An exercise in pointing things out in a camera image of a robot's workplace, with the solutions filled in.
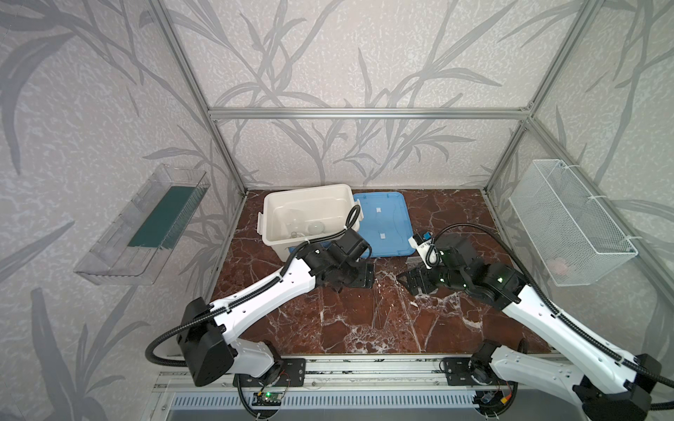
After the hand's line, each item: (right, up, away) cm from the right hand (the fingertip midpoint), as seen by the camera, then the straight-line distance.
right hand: (408, 263), depth 72 cm
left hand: (-11, -4, +3) cm, 11 cm away
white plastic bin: (-25, +17, +26) cm, 40 cm away
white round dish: (-36, +6, +26) cm, 45 cm away
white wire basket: (+37, +8, -11) cm, 39 cm away
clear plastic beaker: (-39, +10, +30) cm, 51 cm away
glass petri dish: (-31, +8, +33) cm, 45 cm away
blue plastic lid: (-2, +9, +33) cm, 34 cm away
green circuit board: (-39, -37, -1) cm, 54 cm away
